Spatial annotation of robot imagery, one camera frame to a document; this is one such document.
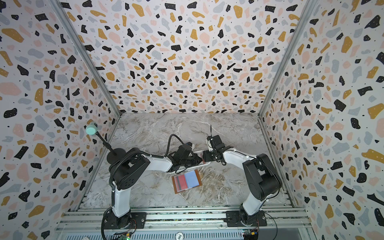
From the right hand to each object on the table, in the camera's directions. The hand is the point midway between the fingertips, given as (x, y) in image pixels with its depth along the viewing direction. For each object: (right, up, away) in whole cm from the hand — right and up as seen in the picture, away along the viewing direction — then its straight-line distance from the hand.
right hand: (207, 152), depth 94 cm
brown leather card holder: (-9, -14, -6) cm, 18 cm away
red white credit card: (-15, -16, -8) cm, 24 cm away
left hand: (-1, -3, -3) cm, 4 cm away
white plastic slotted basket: (-15, -8, -9) cm, 19 cm away
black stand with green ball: (-60, -2, 0) cm, 60 cm away
